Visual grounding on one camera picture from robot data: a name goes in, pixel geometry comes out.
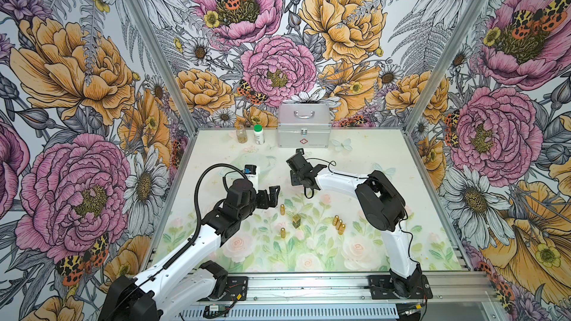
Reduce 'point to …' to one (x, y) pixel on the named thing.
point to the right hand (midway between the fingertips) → (299, 178)
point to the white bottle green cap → (259, 134)
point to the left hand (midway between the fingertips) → (267, 193)
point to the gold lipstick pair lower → (340, 227)
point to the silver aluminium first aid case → (303, 125)
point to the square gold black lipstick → (297, 221)
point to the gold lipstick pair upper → (337, 222)
